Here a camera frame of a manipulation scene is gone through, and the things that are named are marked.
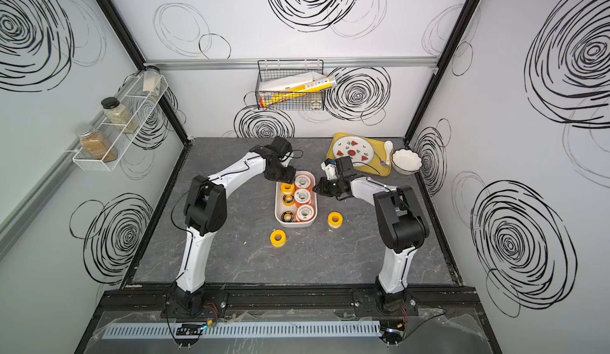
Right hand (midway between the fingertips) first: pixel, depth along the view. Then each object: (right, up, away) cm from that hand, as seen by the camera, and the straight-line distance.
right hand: (315, 189), depth 95 cm
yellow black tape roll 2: (-11, -11, -3) cm, 16 cm away
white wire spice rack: (-70, +33, +1) cm, 77 cm away
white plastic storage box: (-8, -6, 0) cm, 10 cm away
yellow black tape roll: (-11, -5, +2) cm, 12 cm away
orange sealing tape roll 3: (-4, -9, -5) cm, 11 cm away
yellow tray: (+30, +9, +17) cm, 36 cm away
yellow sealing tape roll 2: (-14, -17, -8) cm, 24 cm away
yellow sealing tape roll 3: (+8, -11, -4) cm, 14 cm away
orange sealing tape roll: (-5, +2, +4) cm, 7 cm away
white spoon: (+37, +18, +21) cm, 46 cm away
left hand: (-11, +4, +4) cm, 12 cm away
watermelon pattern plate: (+23, +17, +21) cm, 35 cm away
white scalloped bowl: (+43, +11, +14) cm, 47 cm away
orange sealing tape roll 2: (-5, -3, +1) cm, 6 cm away
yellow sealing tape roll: (-11, 0, +2) cm, 11 cm away
